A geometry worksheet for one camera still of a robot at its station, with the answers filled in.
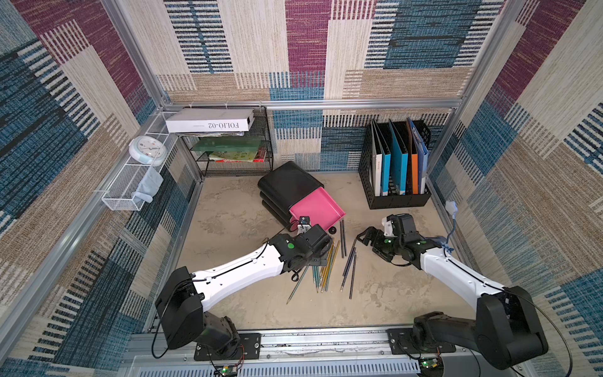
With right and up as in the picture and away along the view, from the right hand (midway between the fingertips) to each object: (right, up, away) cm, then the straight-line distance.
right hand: (363, 239), depth 87 cm
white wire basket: (-75, +16, -18) cm, 79 cm away
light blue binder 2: (+15, +28, +2) cm, 32 cm away
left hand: (-19, -3, -7) cm, 20 cm away
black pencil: (-6, -3, +9) cm, 12 cm away
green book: (-54, +37, +12) cm, 67 cm away
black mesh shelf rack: (-51, +34, +14) cm, 63 cm away
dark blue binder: (+22, +33, +1) cm, 40 cm away
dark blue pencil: (-7, -14, 0) cm, 16 cm away
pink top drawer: (-15, +11, +6) cm, 20 cm away
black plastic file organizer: (+7, +25, +25) cm, 36 cm away
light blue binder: (+11, +24, +6) cm, 27 cm away
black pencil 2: (-5, -2, +12) cm, 13 cm away
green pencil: (-24, -16, -2) cm, 29 cm away
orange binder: (+20, +28, +2) cm, 35 cm away
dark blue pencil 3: (-2, -5, +7) cm, 9 cm away
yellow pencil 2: (-11, -11, +2) cm, 16 cm away
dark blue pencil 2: (-4, -13, +1) cm, 14 cm away
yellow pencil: (-13, -11, +2) cm, 17 cm away
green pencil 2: (-17, -14, 0) cm, 22 cm away
